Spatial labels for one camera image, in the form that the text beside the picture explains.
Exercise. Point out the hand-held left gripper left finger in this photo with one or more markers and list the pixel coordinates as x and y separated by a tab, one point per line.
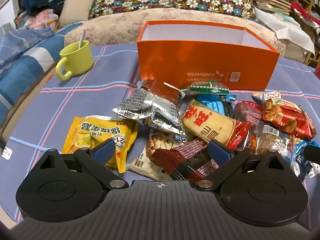
105	150

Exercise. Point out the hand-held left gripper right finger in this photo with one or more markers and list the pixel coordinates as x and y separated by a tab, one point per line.
220	152

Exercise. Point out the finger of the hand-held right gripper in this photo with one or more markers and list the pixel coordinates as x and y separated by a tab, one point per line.
312	153

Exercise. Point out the blue cookie packet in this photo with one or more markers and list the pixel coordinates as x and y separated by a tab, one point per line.
300	166

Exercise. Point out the red chips packet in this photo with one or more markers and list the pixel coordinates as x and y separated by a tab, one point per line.
295	122

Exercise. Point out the white nut cookie packet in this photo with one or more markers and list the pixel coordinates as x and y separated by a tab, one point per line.
140	163

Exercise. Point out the dark red snack packet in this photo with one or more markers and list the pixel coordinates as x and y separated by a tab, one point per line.
180	160

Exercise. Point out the clear red dates packet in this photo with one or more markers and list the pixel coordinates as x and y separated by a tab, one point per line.
247	115

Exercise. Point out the silver foil snack packet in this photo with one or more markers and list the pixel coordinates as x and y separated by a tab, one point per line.
142	102

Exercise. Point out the green biscuit packet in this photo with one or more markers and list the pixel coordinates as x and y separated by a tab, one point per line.
207	88

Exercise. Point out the orange cardboard box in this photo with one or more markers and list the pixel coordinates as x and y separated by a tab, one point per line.
175	60

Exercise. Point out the yellow snack packet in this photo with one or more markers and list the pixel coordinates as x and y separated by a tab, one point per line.
85	132

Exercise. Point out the cream rice cracker packet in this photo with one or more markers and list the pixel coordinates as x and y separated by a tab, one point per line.
207	125

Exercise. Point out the clear granola bar packet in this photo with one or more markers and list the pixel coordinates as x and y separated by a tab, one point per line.
268	140

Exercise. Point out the blue snack packet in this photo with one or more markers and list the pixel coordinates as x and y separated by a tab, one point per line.
217	105

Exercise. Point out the plaid purple tablecloth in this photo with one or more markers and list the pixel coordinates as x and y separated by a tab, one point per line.
75	97

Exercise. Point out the green mug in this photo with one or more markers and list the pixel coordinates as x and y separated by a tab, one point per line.
77	60

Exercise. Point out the blue striped bedding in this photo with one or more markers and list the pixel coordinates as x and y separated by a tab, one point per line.
22	72

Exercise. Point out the white spoon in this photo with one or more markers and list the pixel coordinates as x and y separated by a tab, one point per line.
81	38

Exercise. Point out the white cloth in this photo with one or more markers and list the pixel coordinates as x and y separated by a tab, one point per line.
292	32

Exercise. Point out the pink quilted blanket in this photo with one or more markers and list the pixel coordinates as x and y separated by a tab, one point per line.
112	27

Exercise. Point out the beige pillow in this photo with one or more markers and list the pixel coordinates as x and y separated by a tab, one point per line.
77	7

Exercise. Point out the pink patterned cloth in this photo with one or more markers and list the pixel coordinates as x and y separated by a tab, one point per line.
40	18

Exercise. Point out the floral cushion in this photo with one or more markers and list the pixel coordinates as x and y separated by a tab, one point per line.
212	2
130	2

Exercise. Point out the stack of books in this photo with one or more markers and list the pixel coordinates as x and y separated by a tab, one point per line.
272	5

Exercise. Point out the dark blue clothes pile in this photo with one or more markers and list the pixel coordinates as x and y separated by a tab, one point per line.
37	2

